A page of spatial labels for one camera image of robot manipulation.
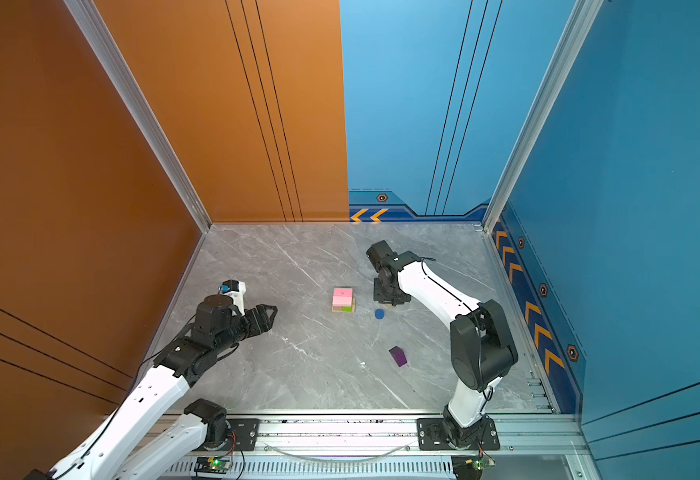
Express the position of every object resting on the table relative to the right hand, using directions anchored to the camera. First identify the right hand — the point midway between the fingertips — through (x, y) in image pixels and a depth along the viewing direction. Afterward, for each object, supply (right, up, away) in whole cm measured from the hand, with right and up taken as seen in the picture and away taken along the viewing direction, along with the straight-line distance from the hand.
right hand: (384, 298), depth 89 cm
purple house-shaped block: (+4, -16, -4) cm, 17 cm away
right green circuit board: (+19, -37, -19) cm, 46 cm away
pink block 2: (-12, -1, +3) cm, 13 cm away
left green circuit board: (-43, -37, -18) cm, 59 cm away
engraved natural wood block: (-14, -4, +5) cm, 16 cm away
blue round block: (-1, -6, +6) cm, 9 cm away
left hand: (-32, -1, -10) cm, 33 cm away
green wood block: (-11, -4, +5) cm, 13 cm away
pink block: (-13, +1, +5) cm, 14 cm away
